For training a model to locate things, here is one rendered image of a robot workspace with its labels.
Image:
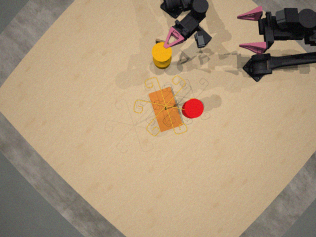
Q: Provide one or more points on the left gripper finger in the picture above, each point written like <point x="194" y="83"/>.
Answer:
<point x="256" y="47"/>
<point x="252" y="15"/>

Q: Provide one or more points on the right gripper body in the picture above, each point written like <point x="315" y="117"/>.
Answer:
<point x="180" y="26"/>

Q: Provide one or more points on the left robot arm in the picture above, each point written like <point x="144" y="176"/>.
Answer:
<point x="287" y="24"/>

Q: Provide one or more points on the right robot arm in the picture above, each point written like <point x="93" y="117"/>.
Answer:
<point x="198" y="9"/>

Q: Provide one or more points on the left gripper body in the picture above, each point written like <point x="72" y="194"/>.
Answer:
<point x="265" y="26"/>

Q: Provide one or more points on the red wine glass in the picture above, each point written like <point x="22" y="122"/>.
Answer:
<point x="192" y="108"/>

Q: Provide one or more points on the brass wire glass rack on orange wooden base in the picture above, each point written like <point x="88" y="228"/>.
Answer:
<point x="165" y="108"/>

